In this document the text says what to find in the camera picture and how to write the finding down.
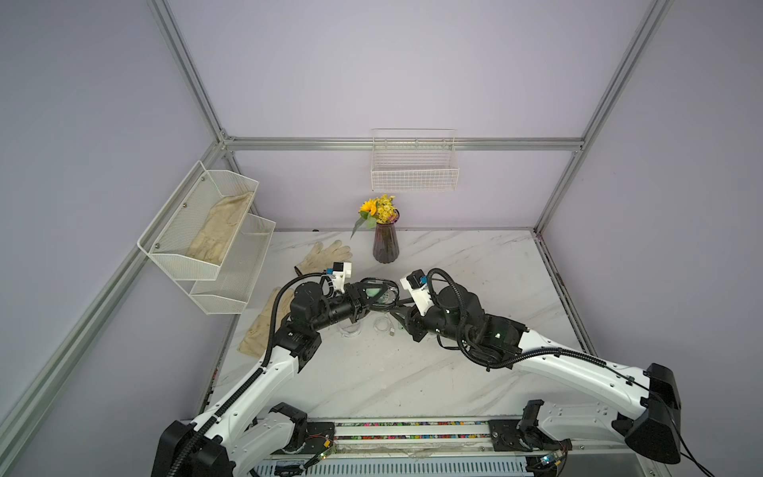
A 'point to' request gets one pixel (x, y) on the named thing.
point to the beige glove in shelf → (216, 233)
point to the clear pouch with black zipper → (381, 292)
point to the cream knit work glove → (318, 259)
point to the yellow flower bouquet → (381, 210)
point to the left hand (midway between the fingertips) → (386, 294)
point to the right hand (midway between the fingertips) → (398, 309)
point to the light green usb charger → (373, 292)
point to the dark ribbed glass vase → (385, 247)
